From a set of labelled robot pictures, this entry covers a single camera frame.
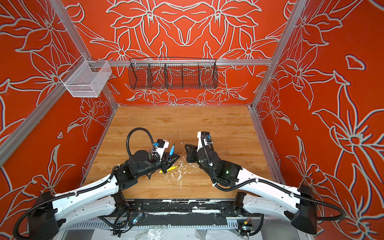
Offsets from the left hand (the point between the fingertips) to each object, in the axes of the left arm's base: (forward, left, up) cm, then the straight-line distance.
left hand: (178, 155), depth 70 cm
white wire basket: (+44, +63, +11) cm, 77 cm away
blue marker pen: (0, +3, +4) cm, 5 cm away
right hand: (+3, -2, +3) cm, 5 cm away
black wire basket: (+56, +10, +9) cm, 58 cm away
